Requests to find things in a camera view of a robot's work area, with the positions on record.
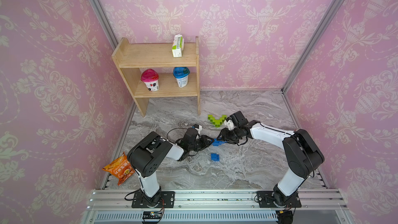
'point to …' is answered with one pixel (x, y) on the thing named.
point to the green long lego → (217, 123)
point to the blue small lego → (215, 157)
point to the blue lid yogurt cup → (181, 74)
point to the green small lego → (224, 116)
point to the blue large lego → (216, 143)
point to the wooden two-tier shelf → (159, 70)
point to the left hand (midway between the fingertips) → (214, 142)
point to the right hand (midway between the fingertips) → (220, 139)
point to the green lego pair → (212, 120)
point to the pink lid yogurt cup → (150, 77)
